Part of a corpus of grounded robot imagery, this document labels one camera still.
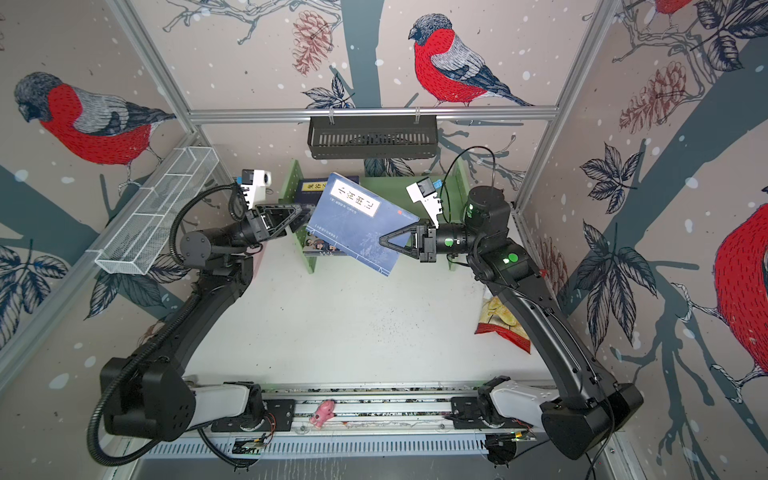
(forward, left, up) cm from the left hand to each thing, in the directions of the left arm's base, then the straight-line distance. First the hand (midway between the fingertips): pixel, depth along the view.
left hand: (304, 220), depth 55 cm
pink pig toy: (-25, +1, -44) cm, 51 cm away
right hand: (-5, -14, -3) cm, 15 cm away
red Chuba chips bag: (-1, -47, -41) cm, 63 cm away
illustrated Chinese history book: (+18, +7, -31) cm, 36 cm away
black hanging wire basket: (+59, -10, -19) cm, 63 cm away
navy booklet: (+26, +6, -16) cm, 31 cm away
